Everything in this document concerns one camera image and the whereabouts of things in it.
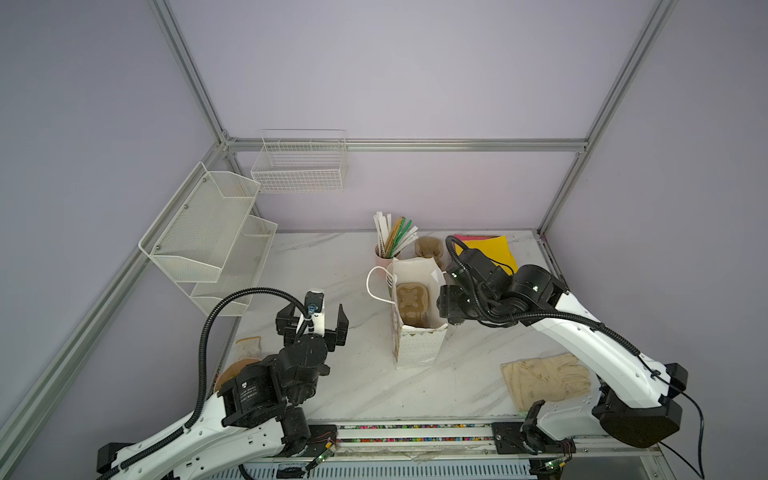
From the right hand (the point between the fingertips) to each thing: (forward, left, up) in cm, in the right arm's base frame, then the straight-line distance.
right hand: (443, 304), depth 67 cm
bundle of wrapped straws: (+35, +12, -14) cm, 39 cm away
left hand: (-2, +28, +2) cm, 28 cm away
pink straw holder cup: (+29, +17, -19) cm, 38 cm away
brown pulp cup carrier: (+13, +6, -20) cm, 25 cm away
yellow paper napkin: (+40, -26, -24) cm, 53 cm away
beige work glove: (-7, -33, -29) cm, 44 cm away
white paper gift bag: (-4, +6, -13) cm, 15 cm away
